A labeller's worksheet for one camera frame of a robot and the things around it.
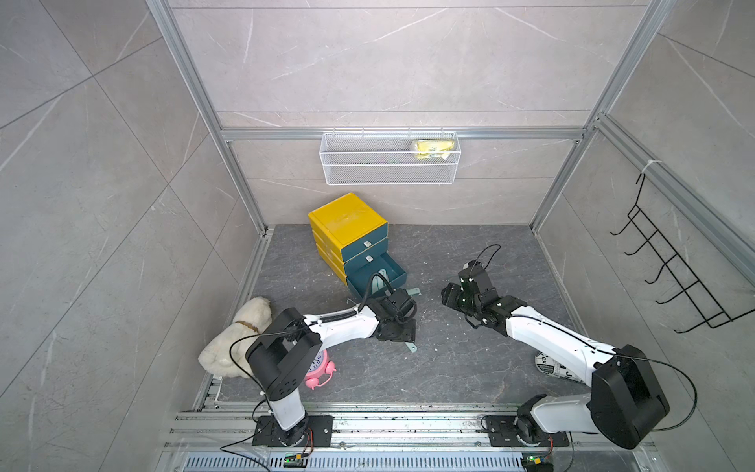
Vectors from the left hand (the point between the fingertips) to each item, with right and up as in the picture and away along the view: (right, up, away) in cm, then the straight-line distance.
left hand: (411, 330), depth 88 cm
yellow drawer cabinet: (-19, +29, +1) cm, 35 cm away
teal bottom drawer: (-17, +17, +8) cm, 25 cm away
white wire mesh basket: (-6, +57, +14) cm, 59 cm away
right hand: (+11, +12, 0) cm, 16 cm away
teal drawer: (-15, +22, +7) cm, 28 cm away
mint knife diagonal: (0, -5, 0) cm, 5 cm away
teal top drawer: (-15, +27, +3) cm, 31 cm away
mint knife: (+2, +10, +13) cm, 16 cm away
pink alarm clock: (-26, -10, -6) cm, 29 cm away
